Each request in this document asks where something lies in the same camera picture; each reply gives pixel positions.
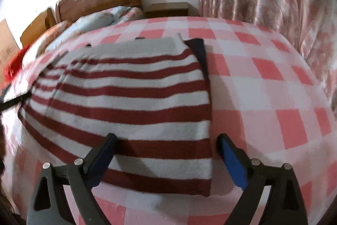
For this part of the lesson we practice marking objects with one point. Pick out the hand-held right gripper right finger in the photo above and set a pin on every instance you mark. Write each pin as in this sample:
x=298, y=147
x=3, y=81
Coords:
x=234, y=161

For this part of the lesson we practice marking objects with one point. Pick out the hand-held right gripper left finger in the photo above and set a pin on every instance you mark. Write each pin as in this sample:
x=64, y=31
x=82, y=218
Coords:
x=101, y=159

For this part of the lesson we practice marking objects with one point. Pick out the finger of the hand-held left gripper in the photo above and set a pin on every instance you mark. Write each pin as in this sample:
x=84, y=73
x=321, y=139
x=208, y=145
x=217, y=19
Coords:
x=15, y=102

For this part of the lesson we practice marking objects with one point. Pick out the red grey striped sweater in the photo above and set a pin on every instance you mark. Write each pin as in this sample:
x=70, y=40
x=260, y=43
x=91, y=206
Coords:
x=118, y=98

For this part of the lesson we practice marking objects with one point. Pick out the red cloth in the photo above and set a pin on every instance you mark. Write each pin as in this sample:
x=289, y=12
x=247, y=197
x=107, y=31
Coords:
x=13, y=66

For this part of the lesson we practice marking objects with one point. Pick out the cardboard box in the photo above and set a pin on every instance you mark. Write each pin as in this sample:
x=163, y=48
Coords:
x=8, y=51

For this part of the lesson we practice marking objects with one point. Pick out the orange floral pillow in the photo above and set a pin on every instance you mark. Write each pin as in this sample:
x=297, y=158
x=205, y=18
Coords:
x=50, y=35

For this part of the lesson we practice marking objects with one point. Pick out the small wooden headboard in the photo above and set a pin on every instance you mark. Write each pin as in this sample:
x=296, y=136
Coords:
x=36, y=27

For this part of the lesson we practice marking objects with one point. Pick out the pink white checked bed cover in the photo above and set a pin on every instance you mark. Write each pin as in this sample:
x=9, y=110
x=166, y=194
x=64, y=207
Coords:
x=263, y=88

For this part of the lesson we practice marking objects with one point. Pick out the light blue floral pillow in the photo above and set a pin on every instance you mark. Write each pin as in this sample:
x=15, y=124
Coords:
x=89, y=22

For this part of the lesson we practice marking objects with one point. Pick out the wooden nightstand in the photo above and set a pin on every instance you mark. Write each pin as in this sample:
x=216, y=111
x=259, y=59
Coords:
x=168, y=10

